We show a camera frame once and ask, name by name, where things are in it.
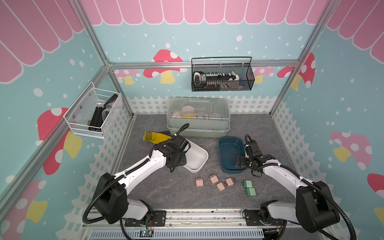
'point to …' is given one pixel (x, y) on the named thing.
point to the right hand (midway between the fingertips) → (243, 161)
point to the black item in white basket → (97, 120)
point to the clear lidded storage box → (207, 117)
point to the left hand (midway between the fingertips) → (180, 163)
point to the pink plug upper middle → (213, 178)
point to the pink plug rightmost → (229, 181)
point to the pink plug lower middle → (221, 186)
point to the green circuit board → (144, 233)
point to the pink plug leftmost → (199, 182)
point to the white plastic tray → (196, 159)
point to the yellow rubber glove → (155, 137)
